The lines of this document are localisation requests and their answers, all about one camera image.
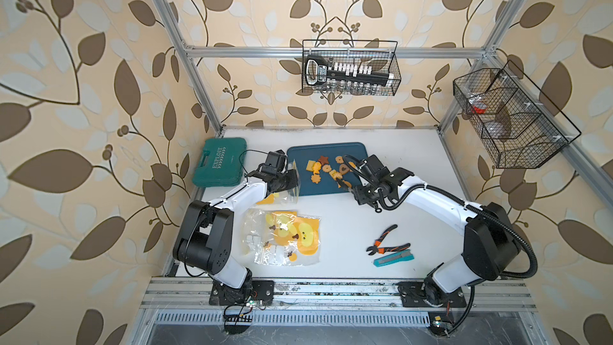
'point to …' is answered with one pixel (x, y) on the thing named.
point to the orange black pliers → (377, 248)
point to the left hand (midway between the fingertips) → (293, 176)
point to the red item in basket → (478, 110)
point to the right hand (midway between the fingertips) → (362, 194)
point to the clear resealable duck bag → (288, 197)
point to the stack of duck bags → (282, 238)
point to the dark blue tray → (305, 152)
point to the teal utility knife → (404, 255)
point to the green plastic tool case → (221, 162)
